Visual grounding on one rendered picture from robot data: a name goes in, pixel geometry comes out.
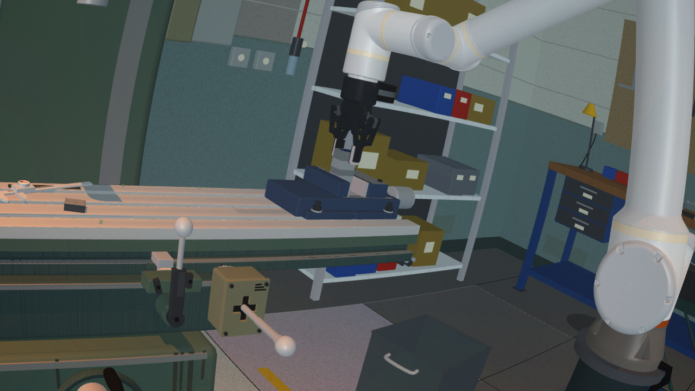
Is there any grey steel block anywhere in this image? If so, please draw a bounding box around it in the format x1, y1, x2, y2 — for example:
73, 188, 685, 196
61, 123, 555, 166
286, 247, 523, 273
331, 149, 355, 176

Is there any white feed lever ball knob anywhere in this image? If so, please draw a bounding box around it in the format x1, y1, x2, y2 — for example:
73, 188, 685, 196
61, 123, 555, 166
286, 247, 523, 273
240, 304, 298, 358

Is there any tan cardboard box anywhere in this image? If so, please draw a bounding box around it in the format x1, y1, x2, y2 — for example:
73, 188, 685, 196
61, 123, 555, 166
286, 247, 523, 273
312, 119, 393, 175
401, 215, 445, 267
390, 0, 487, 27
374, 149, 430, 191

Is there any yellow desk lamp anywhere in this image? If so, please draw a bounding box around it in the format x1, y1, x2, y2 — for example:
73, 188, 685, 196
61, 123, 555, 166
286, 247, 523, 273
578, 102, 605, 174

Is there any tan feed control box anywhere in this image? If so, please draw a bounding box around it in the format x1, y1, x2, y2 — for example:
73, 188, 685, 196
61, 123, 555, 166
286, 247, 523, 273
207, 266, 271, 338

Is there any blue machine vise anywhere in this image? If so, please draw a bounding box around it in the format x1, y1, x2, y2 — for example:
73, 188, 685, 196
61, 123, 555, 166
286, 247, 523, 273
264, 165, 401, 220

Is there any grey storage box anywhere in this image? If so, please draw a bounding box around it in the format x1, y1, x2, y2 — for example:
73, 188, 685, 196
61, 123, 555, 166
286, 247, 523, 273
416, 154, 482, 197

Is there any blue workbench wooden top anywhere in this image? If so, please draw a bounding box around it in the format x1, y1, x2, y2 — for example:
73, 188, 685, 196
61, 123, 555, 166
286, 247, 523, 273
514, 161, 695, 360

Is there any white vise screw handle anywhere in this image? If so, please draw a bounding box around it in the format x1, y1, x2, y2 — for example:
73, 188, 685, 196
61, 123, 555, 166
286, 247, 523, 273
388, 185, 416, 210

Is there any red storage box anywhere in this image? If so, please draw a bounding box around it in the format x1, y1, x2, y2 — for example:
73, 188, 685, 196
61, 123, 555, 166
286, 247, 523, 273
451, 89, 472, 121

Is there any red handled hanging tool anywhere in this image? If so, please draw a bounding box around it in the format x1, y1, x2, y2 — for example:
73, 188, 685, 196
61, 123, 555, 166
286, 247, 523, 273
286, 0, 312, 76

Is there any brown wall board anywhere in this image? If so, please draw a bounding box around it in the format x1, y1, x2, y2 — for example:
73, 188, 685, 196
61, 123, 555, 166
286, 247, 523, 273
604, 18, 695, 175

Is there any white metal shelf unit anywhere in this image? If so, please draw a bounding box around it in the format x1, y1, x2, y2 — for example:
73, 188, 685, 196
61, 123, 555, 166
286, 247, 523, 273
285, 0, 520, 301

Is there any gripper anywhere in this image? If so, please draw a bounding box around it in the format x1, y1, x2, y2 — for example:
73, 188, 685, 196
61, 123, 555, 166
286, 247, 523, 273
329, 75, 382, 164

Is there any grey strap clamp set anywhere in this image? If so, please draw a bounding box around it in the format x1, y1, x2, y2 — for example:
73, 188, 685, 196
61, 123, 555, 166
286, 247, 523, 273
0, 179, 94, 197

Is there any flat blue box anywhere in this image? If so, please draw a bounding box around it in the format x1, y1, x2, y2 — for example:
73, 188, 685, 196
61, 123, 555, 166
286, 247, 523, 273
325, 263, 378, 278

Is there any dark grey bin white handle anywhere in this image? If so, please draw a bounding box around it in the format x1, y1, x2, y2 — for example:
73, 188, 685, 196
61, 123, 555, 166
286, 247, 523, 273
355, 313, 492, 391

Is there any grey slotted mill table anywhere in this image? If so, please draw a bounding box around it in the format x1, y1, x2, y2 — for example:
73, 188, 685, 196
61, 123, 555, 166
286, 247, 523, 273
0, 181, 422, 257

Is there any black clamp lever white knob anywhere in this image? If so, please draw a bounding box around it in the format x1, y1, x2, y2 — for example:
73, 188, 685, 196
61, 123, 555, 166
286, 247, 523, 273
165, 217, 195, 329

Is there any small tan storage box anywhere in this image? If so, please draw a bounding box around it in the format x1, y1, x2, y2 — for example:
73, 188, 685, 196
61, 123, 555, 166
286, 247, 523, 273
466, 93, 496, 126

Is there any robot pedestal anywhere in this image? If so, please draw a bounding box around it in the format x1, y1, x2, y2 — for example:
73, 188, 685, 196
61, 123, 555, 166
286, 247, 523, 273
565, 317, 674, 391

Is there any grey green wall poster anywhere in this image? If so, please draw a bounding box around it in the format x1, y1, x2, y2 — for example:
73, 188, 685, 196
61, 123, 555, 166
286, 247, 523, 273
165, 0, 243, 46

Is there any blue storage box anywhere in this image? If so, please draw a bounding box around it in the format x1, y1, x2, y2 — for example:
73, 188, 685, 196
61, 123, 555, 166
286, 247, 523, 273
396, 75, 457, 117

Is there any green handwheel black handle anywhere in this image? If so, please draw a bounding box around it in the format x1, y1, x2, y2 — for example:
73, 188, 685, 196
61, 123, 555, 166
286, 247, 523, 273
56, 367, 143, 391

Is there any dark drawer unit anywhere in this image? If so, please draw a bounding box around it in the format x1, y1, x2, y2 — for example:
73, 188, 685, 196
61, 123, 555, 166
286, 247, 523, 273
554, 174, 626, 244

